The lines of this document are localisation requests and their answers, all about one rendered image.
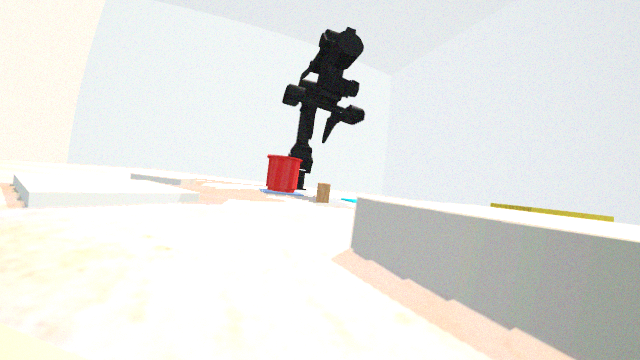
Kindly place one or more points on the yellow flat bar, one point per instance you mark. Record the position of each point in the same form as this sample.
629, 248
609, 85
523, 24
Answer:
554, 212

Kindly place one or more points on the tan flat bar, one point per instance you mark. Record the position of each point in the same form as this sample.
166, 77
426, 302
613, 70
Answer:
323, 192

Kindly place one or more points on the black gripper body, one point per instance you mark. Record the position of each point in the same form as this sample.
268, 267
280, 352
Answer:
325, 100

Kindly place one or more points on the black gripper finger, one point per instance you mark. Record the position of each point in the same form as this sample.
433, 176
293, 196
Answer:
331, 123
309, 110

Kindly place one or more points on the red plastic cup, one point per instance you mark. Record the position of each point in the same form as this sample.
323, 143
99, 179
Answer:
282, 173

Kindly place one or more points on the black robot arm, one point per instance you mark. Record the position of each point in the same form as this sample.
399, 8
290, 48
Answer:
338, 50

